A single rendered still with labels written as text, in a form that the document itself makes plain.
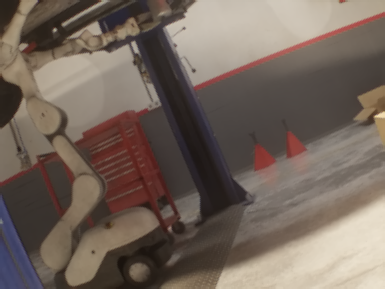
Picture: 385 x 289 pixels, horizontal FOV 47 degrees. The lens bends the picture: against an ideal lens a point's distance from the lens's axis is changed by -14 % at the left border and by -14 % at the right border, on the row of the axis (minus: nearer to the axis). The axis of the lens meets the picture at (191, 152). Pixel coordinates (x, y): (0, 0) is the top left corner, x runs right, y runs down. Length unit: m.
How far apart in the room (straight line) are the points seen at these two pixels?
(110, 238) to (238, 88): 4.16
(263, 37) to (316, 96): 1.00
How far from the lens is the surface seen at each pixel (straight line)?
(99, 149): 6.13
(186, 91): 3.66
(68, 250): 2.55
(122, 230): 2.32
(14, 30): 2.16
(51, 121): 2.53
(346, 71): 6.28
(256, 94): 6.19
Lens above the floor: 0.54
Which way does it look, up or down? 1 degrees down
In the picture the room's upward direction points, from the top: 23 degrees counter-clockwise
